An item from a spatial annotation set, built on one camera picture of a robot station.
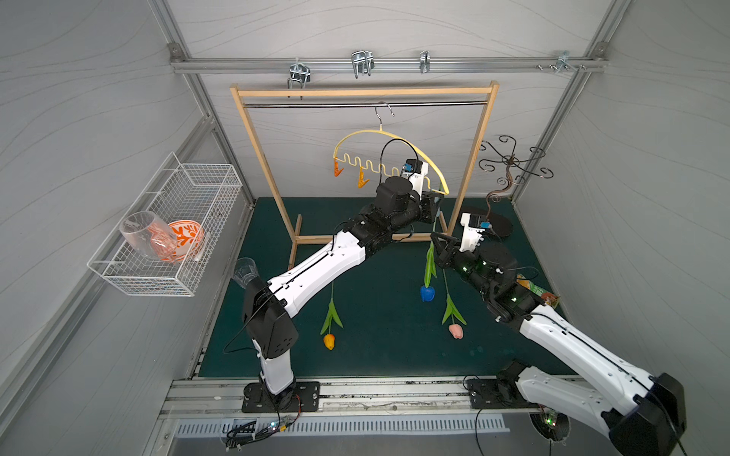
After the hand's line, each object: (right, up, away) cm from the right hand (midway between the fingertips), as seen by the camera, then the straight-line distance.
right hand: (433, 233), depth 72 cm
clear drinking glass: (-59, -14, +24) cm, 65 cm away
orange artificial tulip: (-28, -31, +9) cm, 43 cm away
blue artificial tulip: (-1, -15, 0) cm, 15 cm away
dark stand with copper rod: (+36, +3, +40) cm, 54 cm away
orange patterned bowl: (-59, -1, -5) cm, 60 cm away
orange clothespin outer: (-27, +19, +20) cm, 39 cm away
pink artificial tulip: (+9, -29, +12) cm, 33 cm away
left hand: (+2, +9, -3) cm, 10 cm away
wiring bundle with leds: (-48, -51, 0) cm, 70 cm away
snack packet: (+40, -21, +17) cm, 48 cm away
